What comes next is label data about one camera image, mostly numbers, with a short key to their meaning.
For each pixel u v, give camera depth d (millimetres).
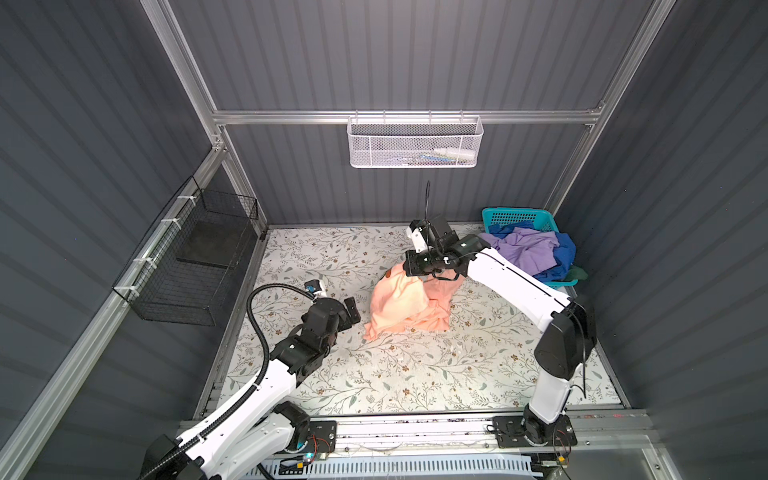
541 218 1123
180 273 715
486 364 861
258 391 486
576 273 922
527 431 679
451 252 604
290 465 720
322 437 723
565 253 934
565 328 460
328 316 587
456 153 863
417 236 680
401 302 817
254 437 558
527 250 939
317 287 704
